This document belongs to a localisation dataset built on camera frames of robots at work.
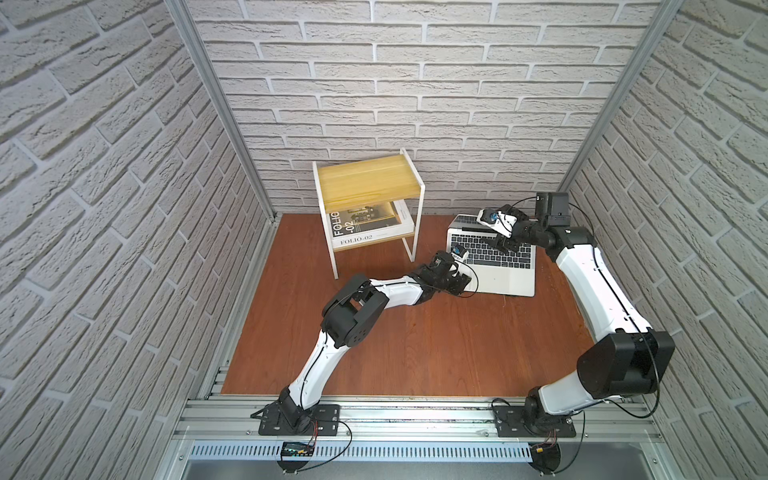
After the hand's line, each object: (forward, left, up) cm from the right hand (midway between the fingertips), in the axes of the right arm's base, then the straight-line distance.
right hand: (484, 220), depth 81 cm
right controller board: (-52, -8, -29) cm, 61 cm away
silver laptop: (-2, -7, -22) cm, 23 cm away
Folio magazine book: (+9, +32, -8) cm, 34 cm away
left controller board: (-47, +52, -29) cm, 76 cm away
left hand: (0, +3, -21) cm, 22 cm away
